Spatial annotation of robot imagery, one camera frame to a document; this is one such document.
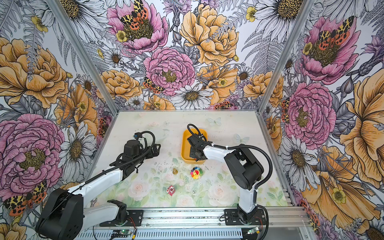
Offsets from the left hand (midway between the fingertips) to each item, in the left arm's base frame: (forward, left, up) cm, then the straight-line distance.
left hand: (154, 150), depth 88 cm
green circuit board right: (-39, -50, -9) cm, 64 cm away
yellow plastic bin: (+9, -18, -10) cm, 22 cm away
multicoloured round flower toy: (-10, -25, -7) cm, 28 cm away
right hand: (0, -24, -8) cm, 26 cm away
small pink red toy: (-21, -11, -4) cm, 24 cm away
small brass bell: (-10, -12, -8) cm, 17 cm away
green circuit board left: (-38, +11, -10) cm, 41 cm away
